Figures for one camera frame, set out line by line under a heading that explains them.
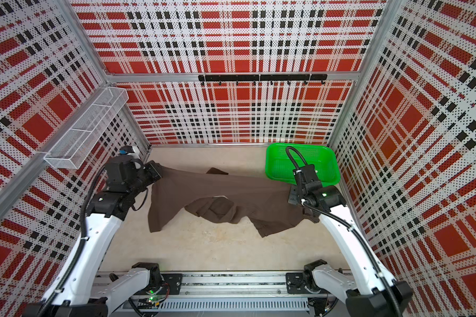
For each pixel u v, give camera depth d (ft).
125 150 1.99
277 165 3.66
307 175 1.77
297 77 2.91
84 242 1.37
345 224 1.42
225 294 2.41
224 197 3.15
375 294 1.19
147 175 2.03
